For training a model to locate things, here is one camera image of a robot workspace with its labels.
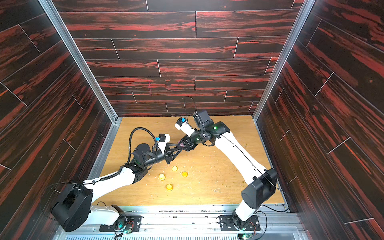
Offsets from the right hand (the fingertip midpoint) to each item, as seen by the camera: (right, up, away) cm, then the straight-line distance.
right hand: (185, 140), depth 76 cm
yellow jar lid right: (-1, -22, +14) cm, 26 cm away
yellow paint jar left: (-14, -22, +11) cm, 29 cm away
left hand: (-2, -4, -2) cm, 4 cm away
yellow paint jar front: (-9, -27, +8) cm, 30 cm away
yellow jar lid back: (-8, -18, +17) cm, 26 cm away
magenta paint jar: (-2, -2, -6) cm, 6 cm away
